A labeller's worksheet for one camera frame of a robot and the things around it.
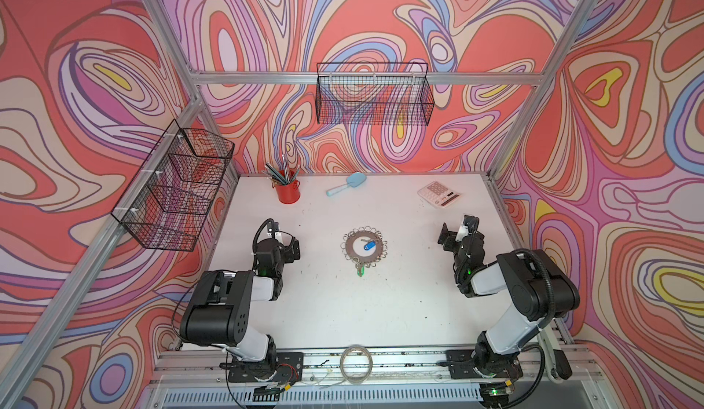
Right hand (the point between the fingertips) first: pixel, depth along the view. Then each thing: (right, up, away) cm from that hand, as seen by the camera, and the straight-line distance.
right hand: (460, 230), depth 95 cm
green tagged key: (-35, -13, -3) cm, 37 cm away
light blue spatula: (-37, +20, +24) cm, 49 cm away
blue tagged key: (-32, -6, +3) cm, 32 cm away
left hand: (-62, -2, -1) cm, 62 cm away
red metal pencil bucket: (-64, +13, +15) cm, 67 cm away
